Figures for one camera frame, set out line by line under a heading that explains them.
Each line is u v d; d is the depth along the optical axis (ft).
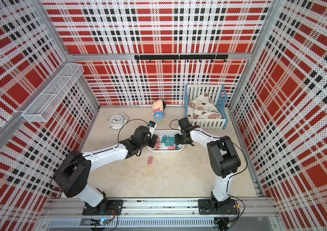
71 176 1.45
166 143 3.21
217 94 3.77
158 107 3.63
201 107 3.88
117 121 3.47
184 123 2.56
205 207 2.36
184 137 2.46
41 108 2.27
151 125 2.56
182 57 2.91
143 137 2.29
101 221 2.27
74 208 2.47
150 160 2.94
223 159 1.62
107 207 2.34
